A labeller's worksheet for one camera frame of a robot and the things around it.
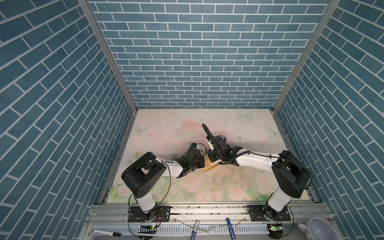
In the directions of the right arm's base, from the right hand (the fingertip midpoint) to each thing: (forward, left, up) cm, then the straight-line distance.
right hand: (208, 150), depth 91 cm
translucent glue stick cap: (+14, -21, -5) cm, 26 cm away
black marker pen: (-44, +44, -4) cm, 63 cm away
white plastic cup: (-34, -54, -5) cm, 64 cm away
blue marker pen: (-41, -14, -6) cm, 43 cm away
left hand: (-5, +1, -5) cm, 7 cm away
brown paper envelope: (-9, -1, 0) cm, 9 cm away
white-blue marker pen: (-39, +4, -4) cm, 39 cm away
